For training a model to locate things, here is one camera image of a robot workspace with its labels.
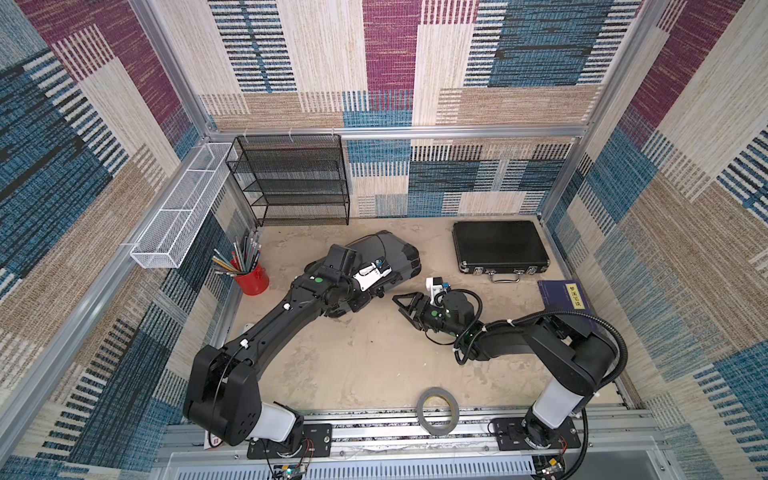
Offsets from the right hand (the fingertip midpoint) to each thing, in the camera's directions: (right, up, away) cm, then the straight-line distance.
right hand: (398, 306), depth 86 cm
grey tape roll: (+9, -21, -7) cm, 24 cm away
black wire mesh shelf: (-37, +42, +22) cm, 60 cm away
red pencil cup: (-46, +5, +14) cm, 49 cm away
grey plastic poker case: (0, +15, +4) cm, 15 cm away
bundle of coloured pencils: (-50, +11, +11) cm, 53 cm away
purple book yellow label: (+54, +1, +12) cm, 56 cm away
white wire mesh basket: (-54, +18, -15) cm, 59 cm away
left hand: (-7, +6, -1) cm, 10 cm away
